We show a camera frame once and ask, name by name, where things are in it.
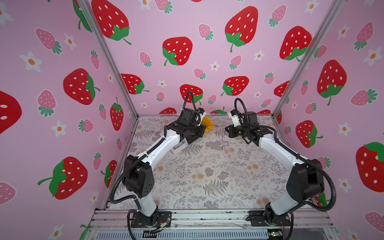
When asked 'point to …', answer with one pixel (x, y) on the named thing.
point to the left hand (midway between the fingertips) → (205, 127)
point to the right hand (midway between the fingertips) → (225, 127)
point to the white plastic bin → (177, 147)
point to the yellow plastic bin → (208, 124)
